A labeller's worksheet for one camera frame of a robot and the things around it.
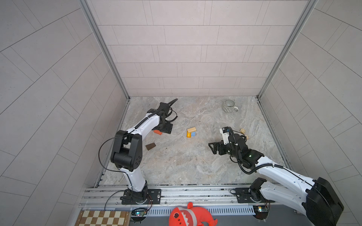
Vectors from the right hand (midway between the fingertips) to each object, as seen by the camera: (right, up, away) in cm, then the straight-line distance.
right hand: (213, 144), depth 81 cm
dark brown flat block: (-39, -3, +7) cm, 40 cm away
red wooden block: (-34, +6, +6) cm, 35 cm away
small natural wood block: (+22, +6, +14) cm, 27 cm away
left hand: (-30, +9, +11) cm, 33 cm away
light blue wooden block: (-11, +4, +12) cm, 17 cm away
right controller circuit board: (+20, -30, -13) cm, 38 cm away
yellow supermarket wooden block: (-15, +3, +12) cm, 19 cm away
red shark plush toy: (-14, -25, -21) cm, 36 cm away
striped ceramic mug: (+17, +23, +27) cm, 39 cm away
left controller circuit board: (-38, -29, -16) cm, 50 cm away
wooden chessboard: (-53, -29, -18) cm, 63 cm away
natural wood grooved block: (-13, +7, +13) cm, 20 cm away
